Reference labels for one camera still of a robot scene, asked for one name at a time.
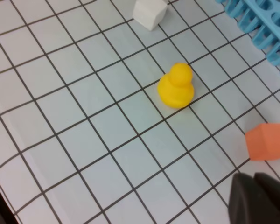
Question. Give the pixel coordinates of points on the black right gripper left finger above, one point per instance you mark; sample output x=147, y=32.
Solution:
x=249, y=204

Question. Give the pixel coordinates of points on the orange cube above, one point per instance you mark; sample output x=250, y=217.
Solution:
x=263, y=142

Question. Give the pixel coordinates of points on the white cube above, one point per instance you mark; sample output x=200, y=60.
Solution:
x=149, y=13

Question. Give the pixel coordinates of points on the blue test tube rack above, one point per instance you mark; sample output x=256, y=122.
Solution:
x=261, y=16

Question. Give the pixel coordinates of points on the white grid pattern cloth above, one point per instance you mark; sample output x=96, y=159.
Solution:
x=84, y=135

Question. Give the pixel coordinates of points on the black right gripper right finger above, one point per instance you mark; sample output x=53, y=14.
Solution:
x=270, y=186

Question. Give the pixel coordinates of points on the yellow rubber duck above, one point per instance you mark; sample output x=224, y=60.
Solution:
x=175, y=88

